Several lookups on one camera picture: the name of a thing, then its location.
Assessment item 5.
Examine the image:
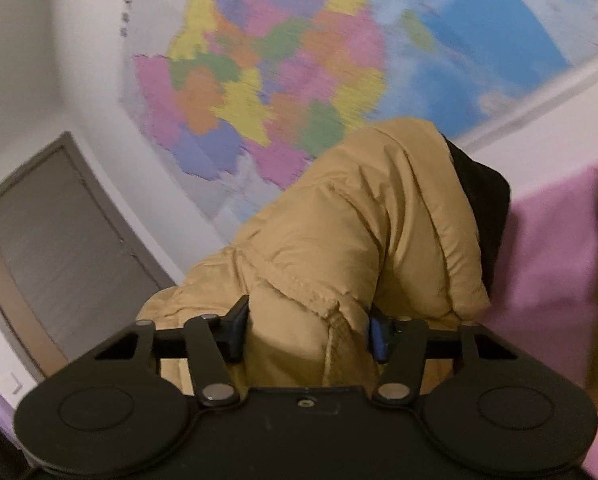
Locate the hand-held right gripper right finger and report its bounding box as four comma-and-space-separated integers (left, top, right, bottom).
368, 309, 518, 405

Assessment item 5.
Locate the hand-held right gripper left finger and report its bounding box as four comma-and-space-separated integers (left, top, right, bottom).
95, 296, 250, 407

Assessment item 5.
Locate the tan puffer jacket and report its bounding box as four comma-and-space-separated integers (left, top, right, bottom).
136, 117, 598, 392

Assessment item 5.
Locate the pink bedsheet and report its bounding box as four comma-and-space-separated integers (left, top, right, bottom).
476, 162, 598, 480

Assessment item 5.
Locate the grey door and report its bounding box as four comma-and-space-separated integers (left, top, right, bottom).
0, 131, 178, 382

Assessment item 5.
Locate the colourful wall map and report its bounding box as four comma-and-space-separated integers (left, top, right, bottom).
118, 0, 598, 226

